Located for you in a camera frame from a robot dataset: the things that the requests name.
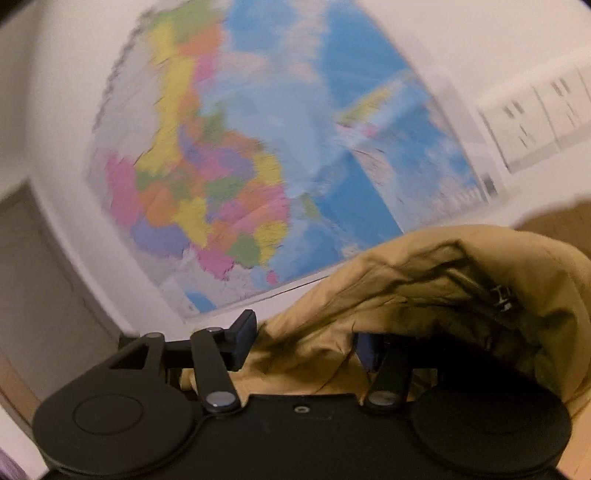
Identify tan down jacket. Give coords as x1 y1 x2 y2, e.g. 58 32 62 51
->
178 198 591 480

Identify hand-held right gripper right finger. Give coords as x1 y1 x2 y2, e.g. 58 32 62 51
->
355 332 413 409

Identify colourful wall map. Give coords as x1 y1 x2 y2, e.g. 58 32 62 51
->
85 0 509 321

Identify grey wooden door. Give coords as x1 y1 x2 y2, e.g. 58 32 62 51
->
0 181 122 354

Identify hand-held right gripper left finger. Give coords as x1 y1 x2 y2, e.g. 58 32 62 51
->
108 310 257 414

